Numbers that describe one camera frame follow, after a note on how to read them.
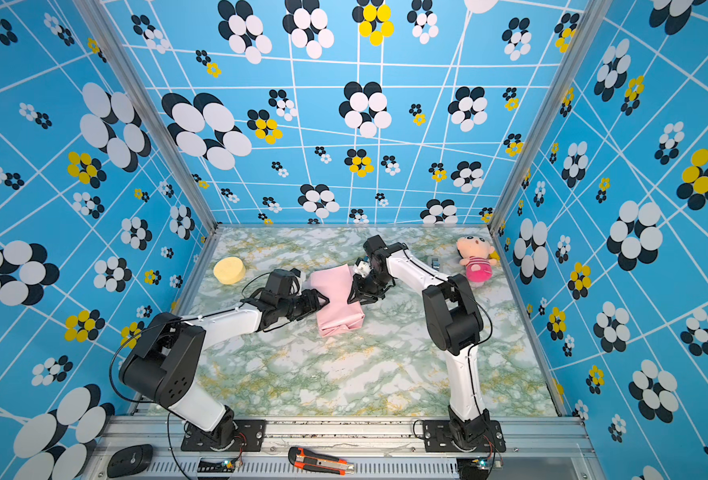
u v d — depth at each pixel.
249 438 0.74
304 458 0.70
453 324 0.54
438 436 0.73
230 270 1.04
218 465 0.72
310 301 0.81
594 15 0.68
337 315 0.88
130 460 0.68
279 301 0.73
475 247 1.04
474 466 0.70
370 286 0.83
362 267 0.91
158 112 0.88
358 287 0.83
